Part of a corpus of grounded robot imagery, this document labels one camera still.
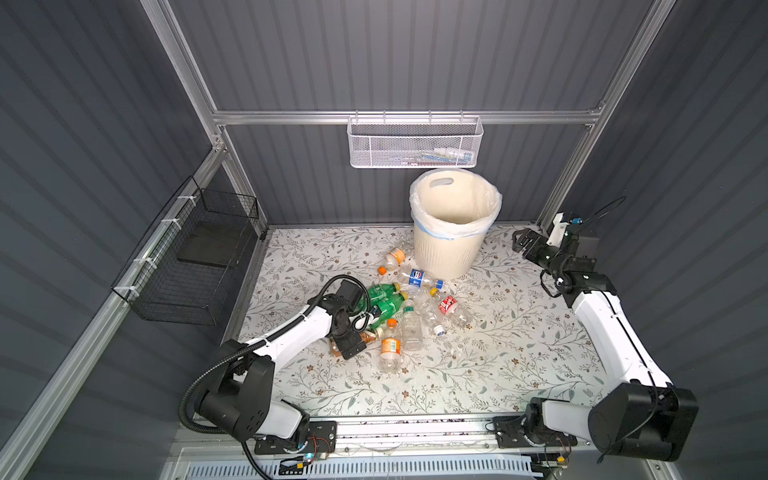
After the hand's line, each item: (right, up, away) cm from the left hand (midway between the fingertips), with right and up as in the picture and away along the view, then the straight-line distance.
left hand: (347, 334), depth 87 cm
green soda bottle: (+10, +11, +9) cm, 17 cm away
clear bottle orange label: (+13, -3, -4) cm, 14 cm away
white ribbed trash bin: (+35, +40, +19) cm, 56 cm away
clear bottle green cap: (+20, 0, +4) cm, 20 cm away
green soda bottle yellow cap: (+12, +7, +4) cm, 15 cm away
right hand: (+51, +27, -8) cm, 58 cm away
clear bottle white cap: (+25, +4, +3) cm, 26 cm away
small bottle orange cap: (+15, +23, +18) cm, 32 cm away
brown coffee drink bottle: (+6, -1, -1) cm, 6 cm away
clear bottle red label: (+31, +8, +4) cm, 32 cm away
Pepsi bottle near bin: (+22, +15, +12) cm, 29 cm away
